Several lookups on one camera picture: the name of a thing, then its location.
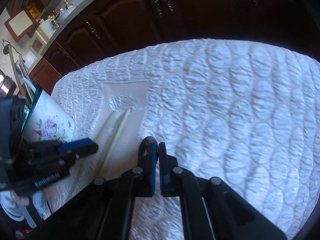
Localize white microwave oven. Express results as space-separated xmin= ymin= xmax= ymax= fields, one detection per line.
xmin=29 ymin=19 xmax=56 ymax=55

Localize pale bamboo chopstick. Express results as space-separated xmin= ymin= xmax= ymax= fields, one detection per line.
xmin=7 ymin=44 xmax=25 ymax=96

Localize purple rice cooker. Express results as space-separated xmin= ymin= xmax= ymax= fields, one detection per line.
xmin=0 ymin=76 xmax=17 ymax=99

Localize person's hand holding gripper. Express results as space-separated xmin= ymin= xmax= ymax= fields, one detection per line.
xmin=11 ymin=191 xmax=30 ymax=206

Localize white ceramic spoon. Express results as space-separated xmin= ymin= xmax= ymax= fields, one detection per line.
xmin=22 ymin=77 xmax=36 ymax=94

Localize chopstick lying at right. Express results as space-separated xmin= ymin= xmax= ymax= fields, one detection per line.
xmin=94 ymin=111 xmax=116 ymax=143

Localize white mixing bowl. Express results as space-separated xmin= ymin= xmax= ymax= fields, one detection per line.
xmin=56 ymin=5 xmax=76 ymax=23

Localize floral cup teal interior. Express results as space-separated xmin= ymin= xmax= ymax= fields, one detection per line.
xmin=22 ymin=85 xmax=75 ymax=142

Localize white quilted tablecloth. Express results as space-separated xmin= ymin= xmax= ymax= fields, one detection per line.
xmin=51 ymin=39 xmax=319 ymax=239

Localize wooden upper wall cabinet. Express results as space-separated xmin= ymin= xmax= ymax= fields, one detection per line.
xmin=4 ymin=0 xmax=62 ymax=42

